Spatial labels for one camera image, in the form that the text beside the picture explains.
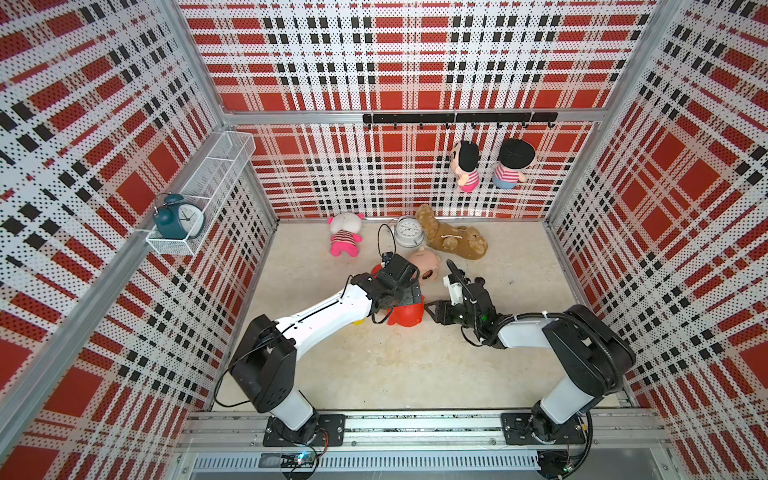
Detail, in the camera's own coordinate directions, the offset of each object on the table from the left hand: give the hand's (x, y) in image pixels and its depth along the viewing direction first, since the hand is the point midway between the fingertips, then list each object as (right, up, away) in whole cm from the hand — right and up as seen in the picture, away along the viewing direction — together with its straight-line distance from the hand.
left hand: (408, 293), depth 86 cm
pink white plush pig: (-22, +18, +22) cm, 36 cm away
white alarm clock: (+1, +18, +26) cm, 32 cm away
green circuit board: (-26, -37, -16) cm, 48 cm away
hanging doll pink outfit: (+19, +41, +10) cm, 46 cm away
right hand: (+8, -4, +6) cm, 11 cm away
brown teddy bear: (+20, +15, +16) cm, 30 cm away
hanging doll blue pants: (+34, +42, +7) cm, 55 cm away
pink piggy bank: (+6, +9, +12) cm, 16 cm away
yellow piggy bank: (-10, -1, -30) cm, 32 cm away
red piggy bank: (0, -7, +2) cm, 7 cm away
